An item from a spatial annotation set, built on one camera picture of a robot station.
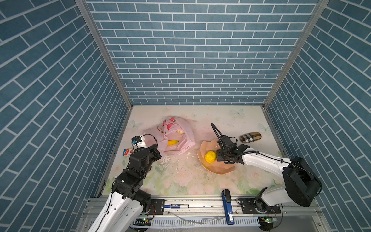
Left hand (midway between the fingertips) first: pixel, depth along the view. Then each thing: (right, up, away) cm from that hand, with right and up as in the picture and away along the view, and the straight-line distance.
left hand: (162, 144), depth 73 cm
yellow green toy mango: (+2, -3, +23) cm, 24 cm away
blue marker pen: (+8, -32, 0) cm, 33 cm away
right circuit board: (+54, -37, -2) cm, 65 cm away
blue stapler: (+33, -31, -3) cm, 46 cm away
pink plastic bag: (+3, +1, +28) cm, 28 cm away
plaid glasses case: (+56, +1, +25) cm, 61 cm away
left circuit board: (-9, -39, -1) cm, 40 cm away
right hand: (+33, -10, +16) cm, 38 cm away
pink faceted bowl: (+30, -15, +11) cm, 36 cm away
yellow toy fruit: (+26, -9, +11) cm, 30 cm away
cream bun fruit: (+7, +4, +26) cm, 27 cm away
